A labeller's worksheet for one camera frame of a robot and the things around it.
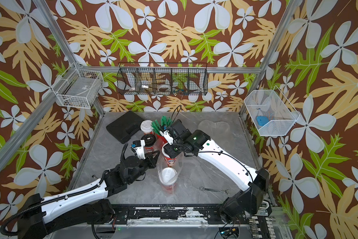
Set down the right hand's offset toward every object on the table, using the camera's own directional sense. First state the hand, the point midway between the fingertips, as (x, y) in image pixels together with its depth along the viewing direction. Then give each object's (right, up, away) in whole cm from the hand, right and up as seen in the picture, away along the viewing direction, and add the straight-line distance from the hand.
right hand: (168, 147), depth 74 cm
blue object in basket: (+51, +14, +6) cm, 53 cm away
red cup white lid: (-14, +10, +15) cm, 23 cm away
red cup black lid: (-11, +3, +9) cm, 14 cm away
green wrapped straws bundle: (-8, +11, +17) cm, 21 cm away
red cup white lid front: (0, -14, -4) cm, 14 cm away
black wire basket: (+2, +40, +18) cm, 44 cm away
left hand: (-3, -2, 0) cm, 4 cm away
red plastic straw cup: (-4, +3, +5) cm, 7 cm away
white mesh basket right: (+59, +18, +10) cm, 63 cm away
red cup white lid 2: (+1, -7, +1) cm, 7 cm away
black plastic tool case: (-35, +10, +32) cm, 48 cm away
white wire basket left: (-53, +33, +12) cm, 64 cm away
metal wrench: (+33, -26, +9) cm, 43 cm away
